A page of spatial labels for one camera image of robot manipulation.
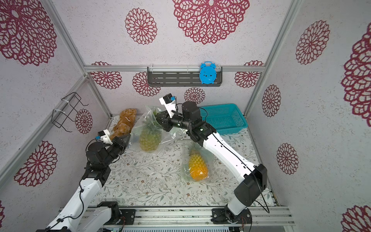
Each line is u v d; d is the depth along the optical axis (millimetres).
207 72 893
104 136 686
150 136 667
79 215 422
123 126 928
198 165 815
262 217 760
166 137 759
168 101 551
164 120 565
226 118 1204
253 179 407
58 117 719
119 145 665
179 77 942
